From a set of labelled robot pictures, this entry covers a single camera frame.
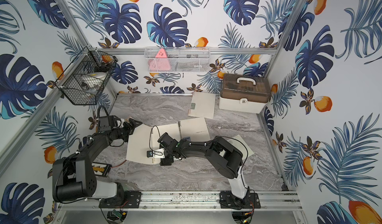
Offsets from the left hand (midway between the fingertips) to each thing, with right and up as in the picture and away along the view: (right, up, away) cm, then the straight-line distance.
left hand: (139, 125), depth 87 cm
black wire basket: (-28, +25, -6) cm, 38 cm away
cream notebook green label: (+39, +13, +27) cm, 49 cm away
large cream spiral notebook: (+3, -8, -1) cm, 9 cm away
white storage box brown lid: (+66, +20, +13) cm, 70 cm away
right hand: (+13, -17, +2) cm, 21 cm away
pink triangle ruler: (+12, +38, +3) cm, 40 cm away
